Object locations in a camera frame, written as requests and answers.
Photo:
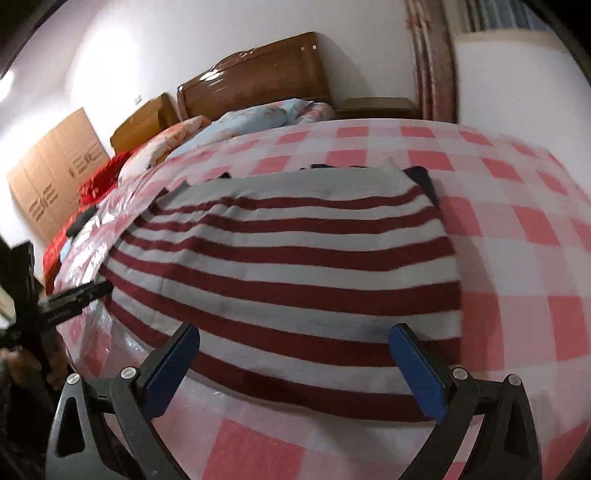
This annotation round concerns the wooden nightstand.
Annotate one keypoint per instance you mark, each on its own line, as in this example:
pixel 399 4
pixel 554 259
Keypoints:
pixel 376 108

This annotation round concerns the striped knit sweater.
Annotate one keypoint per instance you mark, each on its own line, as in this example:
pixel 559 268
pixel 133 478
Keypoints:
pixel 286 286

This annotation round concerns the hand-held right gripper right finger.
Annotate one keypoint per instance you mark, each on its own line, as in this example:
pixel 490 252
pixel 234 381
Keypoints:
pixel 416 376

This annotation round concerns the wooden wardrobe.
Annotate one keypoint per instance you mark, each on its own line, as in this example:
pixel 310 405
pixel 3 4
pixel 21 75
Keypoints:
pixel 55 170

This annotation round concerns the light blue pillow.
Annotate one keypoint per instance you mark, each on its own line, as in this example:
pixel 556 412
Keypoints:
pixel 249 117

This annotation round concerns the small wooden headboard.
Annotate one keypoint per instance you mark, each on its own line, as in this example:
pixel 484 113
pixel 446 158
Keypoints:
pixel 143 122

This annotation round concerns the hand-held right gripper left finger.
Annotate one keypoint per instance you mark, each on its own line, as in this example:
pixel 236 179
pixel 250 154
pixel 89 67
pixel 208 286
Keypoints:
pixel 170 376

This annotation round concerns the red bed sheet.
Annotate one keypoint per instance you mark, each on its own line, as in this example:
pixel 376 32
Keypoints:
pixel 53 256

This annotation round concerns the clear plastic sheet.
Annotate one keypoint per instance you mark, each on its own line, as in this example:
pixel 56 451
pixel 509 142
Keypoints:
pixel 92 249

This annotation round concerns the pink floral curtain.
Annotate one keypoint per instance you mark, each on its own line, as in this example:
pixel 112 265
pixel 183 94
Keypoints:
pixel 431 60

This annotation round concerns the person's left hand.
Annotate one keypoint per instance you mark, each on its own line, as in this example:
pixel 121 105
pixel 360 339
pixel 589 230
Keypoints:
pixel 17 367

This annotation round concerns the barred window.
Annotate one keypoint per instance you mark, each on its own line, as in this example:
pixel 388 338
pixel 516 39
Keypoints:
pixel 498 14

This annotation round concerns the pink checked bed sheet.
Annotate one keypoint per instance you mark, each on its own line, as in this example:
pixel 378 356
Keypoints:
pixel 508 240

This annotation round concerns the orange floral pillow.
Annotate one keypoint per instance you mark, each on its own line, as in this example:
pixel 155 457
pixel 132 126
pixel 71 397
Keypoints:
pixel 159 147

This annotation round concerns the large wooden headboard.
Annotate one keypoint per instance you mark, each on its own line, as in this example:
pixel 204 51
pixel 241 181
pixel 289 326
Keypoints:
pixel 258 74

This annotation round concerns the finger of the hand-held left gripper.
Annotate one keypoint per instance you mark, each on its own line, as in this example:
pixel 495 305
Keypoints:
pixel 94 291

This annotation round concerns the dark cloth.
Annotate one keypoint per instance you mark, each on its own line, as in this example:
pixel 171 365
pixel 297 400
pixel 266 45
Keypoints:
pixel 83 222

